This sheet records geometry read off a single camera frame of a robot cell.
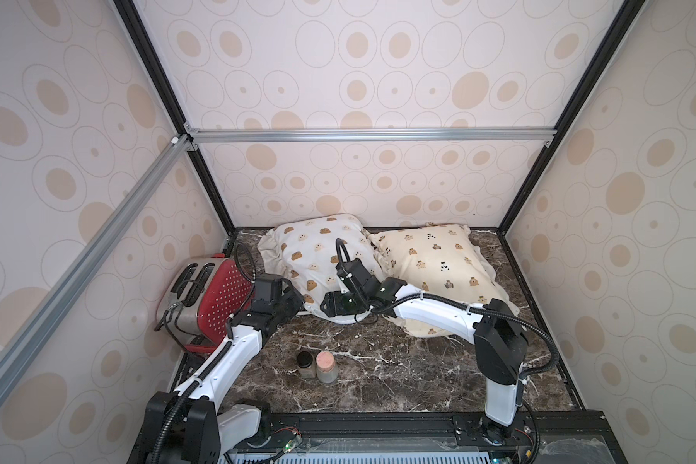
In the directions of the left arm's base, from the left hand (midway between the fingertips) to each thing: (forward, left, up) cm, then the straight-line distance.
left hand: (314, 292), depth 84 cm
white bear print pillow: (+19, +5, -4) cm, 20 cm away
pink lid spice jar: (-20, -5, -5) cm, 22 cm away
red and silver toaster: (-3, +29, +3) cm, 29 cm away
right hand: (-2, -7, -2) cm, 8 cm away
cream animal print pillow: (+13, -40, -1) cm, 42 cm away
